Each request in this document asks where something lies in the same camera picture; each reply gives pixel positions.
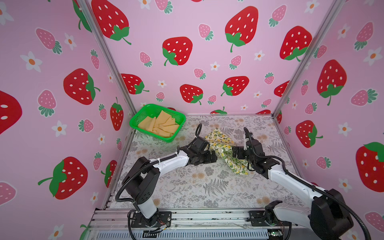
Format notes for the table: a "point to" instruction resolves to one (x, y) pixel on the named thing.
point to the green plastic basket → (153, 110)
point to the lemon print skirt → (222, 145)
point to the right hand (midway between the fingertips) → (237, 148)
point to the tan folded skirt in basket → (164, 125)
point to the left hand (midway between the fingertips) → (213, 159)
